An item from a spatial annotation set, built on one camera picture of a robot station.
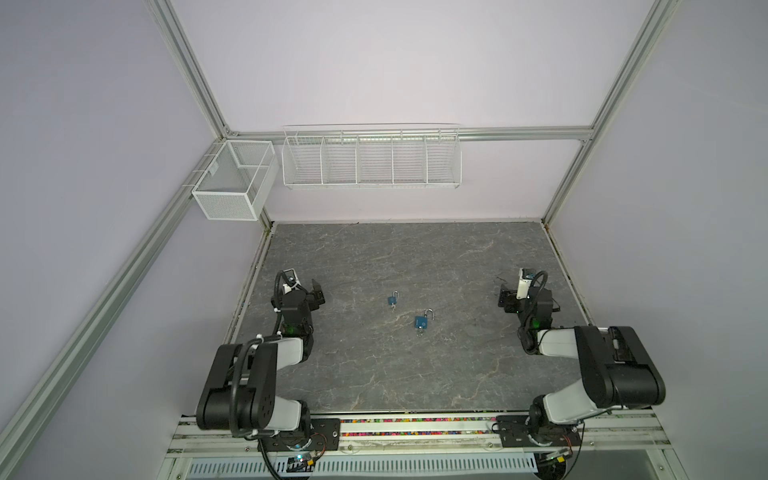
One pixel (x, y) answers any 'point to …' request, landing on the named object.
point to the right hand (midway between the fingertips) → (520, 288)
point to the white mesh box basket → (236, 183)
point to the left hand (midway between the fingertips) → (301, 286)
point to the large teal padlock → (423, 321)
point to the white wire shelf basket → (420, 156)
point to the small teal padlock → (394, 298)
